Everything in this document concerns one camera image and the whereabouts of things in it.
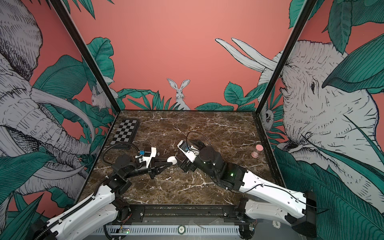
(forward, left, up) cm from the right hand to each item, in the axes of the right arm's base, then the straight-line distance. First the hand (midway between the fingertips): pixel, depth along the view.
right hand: (182, 148), depth 64 cm
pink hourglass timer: (+14, -45, -22) cm, 52 cm away
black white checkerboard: (+26, +43, -26) cm, 57 cm away
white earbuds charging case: (-4, +5, -3) cm, 7 cm away
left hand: (-4, +5, -5) cm, 8 cm away
